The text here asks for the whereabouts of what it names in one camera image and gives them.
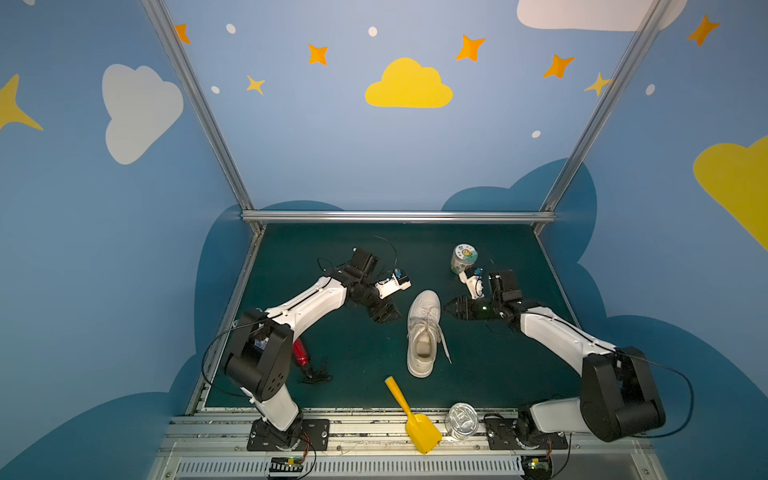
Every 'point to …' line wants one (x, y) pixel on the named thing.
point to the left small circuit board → (286, 464)
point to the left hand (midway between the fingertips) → (392, 302)
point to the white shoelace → (427, 312)
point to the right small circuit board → (537, 467)
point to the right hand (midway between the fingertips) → (453, 304)
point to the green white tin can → (464, 256)
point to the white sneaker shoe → (424, 332)
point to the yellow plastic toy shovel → (421, 432)
